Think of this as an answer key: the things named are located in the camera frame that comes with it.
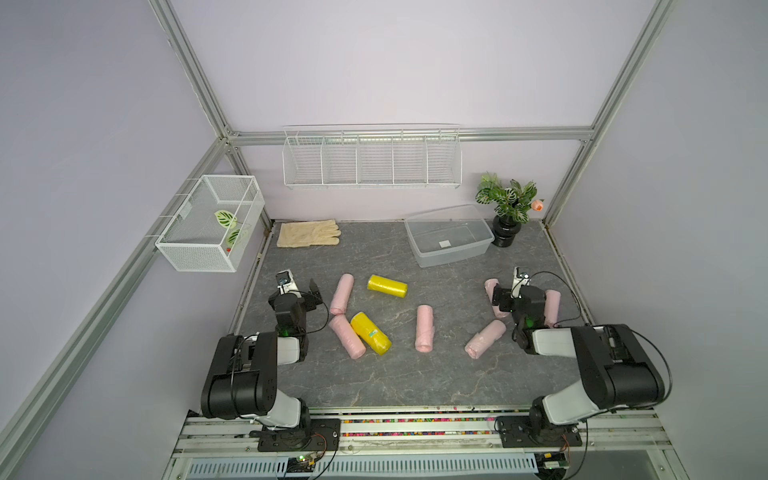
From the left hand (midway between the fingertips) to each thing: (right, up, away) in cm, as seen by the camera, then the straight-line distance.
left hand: (300, 284), depth 91 cm
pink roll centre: (+38, -13, -3) cm, 40 cm away
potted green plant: (+68, +25, +4) cm, 72 cm away
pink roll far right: (+79, -7, +1) cm, 79 cm away
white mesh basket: (-23, +16, -9) cm, 30 cm away
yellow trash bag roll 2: (+22, -14, -5) cm, 27 cm away
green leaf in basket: (-16, +19, -11) cm, 28 cm away
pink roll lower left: (+16, -15, -4) cm, 22 cm away
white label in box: (+48, +13, +23) cm, 55 cm away
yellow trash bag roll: (+26, -1, +6) cm, 27 cm away
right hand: (+67, 0, +3) cm, 67 cm away
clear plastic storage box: (+49, +17, +28) cm, 59 cm away
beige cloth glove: (-5, +17, +25) cm, 31 cm away
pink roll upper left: (+12, -4, +5) cm, 14 cm away
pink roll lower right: (+58, -14, -4) cm, 59 cm away
